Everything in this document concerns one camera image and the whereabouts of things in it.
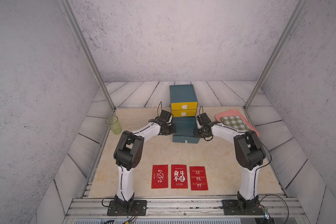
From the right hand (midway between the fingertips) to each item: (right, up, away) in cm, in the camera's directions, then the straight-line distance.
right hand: (195, 133), depth 99 cm
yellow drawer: (-8, +19, -3) cm, 21 cm away
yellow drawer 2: (-8, +15, +2) cm, 17 cm away
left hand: (-12, +2, -2) cm, 13 cm away
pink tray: (+35, +16, +19) cm, 43 cm away
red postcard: (-24, -24, -15) cm, 37 cm away
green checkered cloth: (+31, +7, +9) cm, 33 cm away
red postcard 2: (-1, -25, -16) cm, 30 cm away
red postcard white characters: (-13, -24, -15) cm, 31 cm away
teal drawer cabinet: (-9, +28, +2) cm, 30 cm away
